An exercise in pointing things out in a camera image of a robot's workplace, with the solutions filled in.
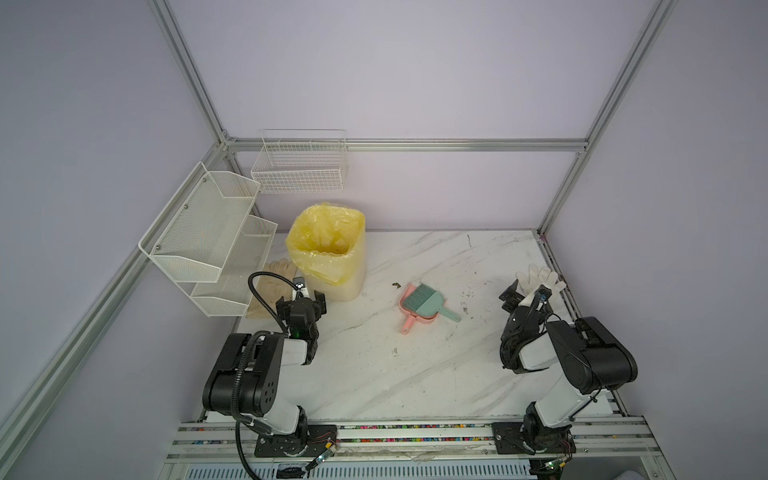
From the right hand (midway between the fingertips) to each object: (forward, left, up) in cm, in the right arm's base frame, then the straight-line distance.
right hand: (529, 286), depth 88 cm
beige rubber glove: (+6, +85, -11) cm, 86 cm away
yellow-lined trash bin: (+19, +65, -2) cm, 67 cm away
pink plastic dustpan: (-4, +35, -10) cm, 37 cm away
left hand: (-1, +71, -4) cm, 71 cm away
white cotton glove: (+11, -8, -14) cm, 19 cm away
